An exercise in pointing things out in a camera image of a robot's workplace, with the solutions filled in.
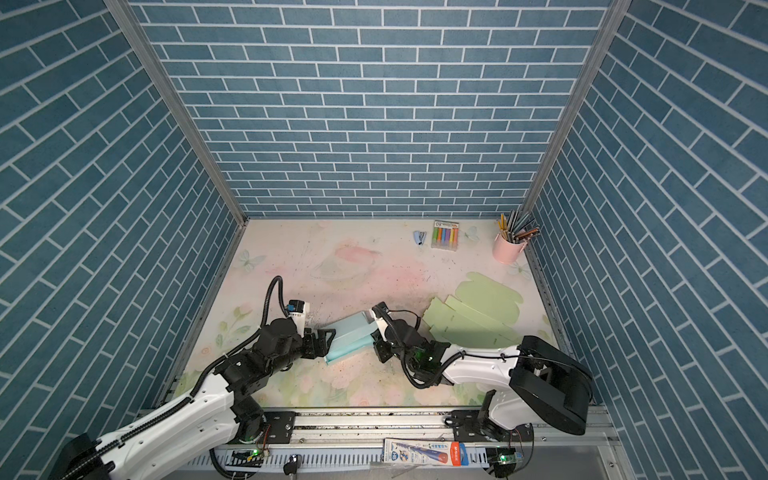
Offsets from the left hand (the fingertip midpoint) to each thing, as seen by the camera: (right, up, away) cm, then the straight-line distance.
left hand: (326, 333), depth 82 cm
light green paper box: (+46, +1, +12) cm, 48 cm away
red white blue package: (+26, -25, -12) cm, 38 cm away
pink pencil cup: (+58, +22, +22) cm, 66 cm away
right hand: (+12, +1, +1) cm, 12 cm away
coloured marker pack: (+38, +28, +33) cm, 57 cm away
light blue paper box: (+7, 0, -2) cm, 7 cm away
